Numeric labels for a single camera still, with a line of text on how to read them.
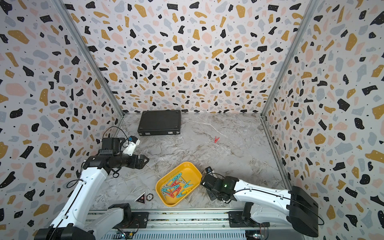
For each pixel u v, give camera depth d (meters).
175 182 0.86
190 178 0.88
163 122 1.10
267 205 0.47
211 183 0.60
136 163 0.69
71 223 0.38
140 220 0.73
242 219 0.66
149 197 0.81
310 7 0.72
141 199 0.81
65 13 0.71
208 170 0.74
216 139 1.06
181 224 0.73
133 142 0.70
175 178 0.87
